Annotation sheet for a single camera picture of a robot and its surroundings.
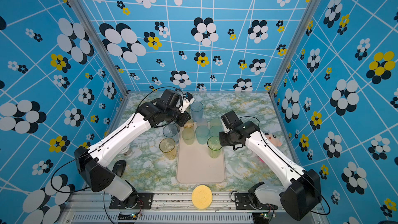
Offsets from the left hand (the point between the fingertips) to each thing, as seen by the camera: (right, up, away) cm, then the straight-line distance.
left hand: (190, 115), depth 76 cm
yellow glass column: (-15, -19, +15) cm, 29 cm away
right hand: (+17, -13, +3) cm, 22 cm away
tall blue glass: (+3, +2, +14) cm, 15 cm away
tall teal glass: (+6, -12, +15) cm, 20 cm away
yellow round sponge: (+6, -38, -4) cm, 39 cm away
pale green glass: (+14, -5, +17) cm, 23 cm away
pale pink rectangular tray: (+2, -28, +7) cm, 29 cm away
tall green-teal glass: (+13, -10, +14) cm, 21 cm away
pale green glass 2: (-3, -13, +16) cm, 20 cm away
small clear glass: (+5, -5, +19) cm, 21 cm away
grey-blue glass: (-13, -10, +15) cm, 22 cm away
